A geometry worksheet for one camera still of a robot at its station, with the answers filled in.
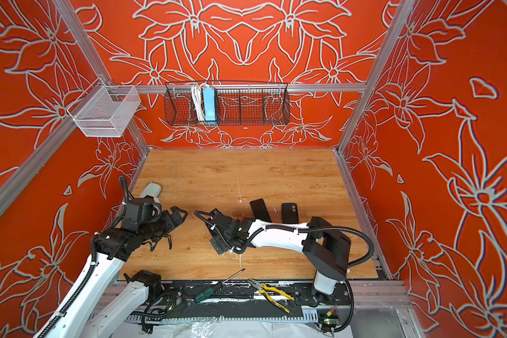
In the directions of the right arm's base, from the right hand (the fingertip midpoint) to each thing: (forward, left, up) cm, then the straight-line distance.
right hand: (221, 233), depth 82 cm
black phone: (+14, -15, -5) cm, 21 cm away
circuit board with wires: (-26, -38, -6) cm, 47 cm away
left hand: (+1, +14, +11) cm, 18 cm away
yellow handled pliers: (-18, -16, -6) cm, 25 cm away
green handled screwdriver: (-19, +3, -4) cm, 20 cm away
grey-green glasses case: (+22, +37, -1) cm, 43 cm away
